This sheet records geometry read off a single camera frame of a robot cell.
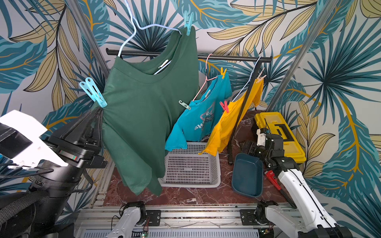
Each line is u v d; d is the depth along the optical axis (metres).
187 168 0.90
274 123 0.91
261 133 0.70
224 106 0.62
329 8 0.69
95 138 0.28
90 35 0.76
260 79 0.72
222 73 0.71
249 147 0.69
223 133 0.81
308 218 0.41
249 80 0.61
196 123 0.77
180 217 0.75
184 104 0.61
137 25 0.29
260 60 0.54
